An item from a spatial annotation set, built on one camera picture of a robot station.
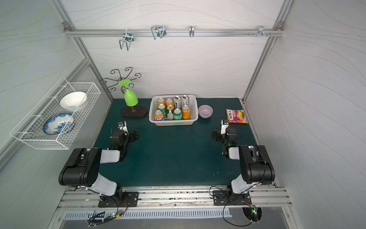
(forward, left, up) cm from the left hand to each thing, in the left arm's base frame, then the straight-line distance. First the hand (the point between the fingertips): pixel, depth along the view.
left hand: (129, 130), depth 94 cm
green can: (+17, -21, +4) cm, 27 cm away
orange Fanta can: (+8, -20, +3) cm, 21 cm away
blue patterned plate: (-14, +21, +26) cm, 36 cm away
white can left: (+20, -31, +6) cm, 38 cm away
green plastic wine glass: (+15, -1, +14) cm, 21 cm away
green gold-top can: (+14, -26, +3) cm, 30 cm away
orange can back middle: (+22, -25, +5) cm, 34 cm away
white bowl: (+1, +24, +26) cm, 35 cm away
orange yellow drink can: (+13, -38, +1) cm, 40 cm away
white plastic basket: (+21, -43, +3) cm, 48 cm away
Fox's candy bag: (+17, -77, -4) cm, 79 cm away
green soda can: (+12, -32, +3) cm, 34 cm away
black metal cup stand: (+20, +2, -5) cm, 21 cm away
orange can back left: (+23, -18, +5) cm, 30 cm away
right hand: (+3, -62, 0) cm, 62 cm away
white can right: (+23, -37, +6) cm, 44 cm away
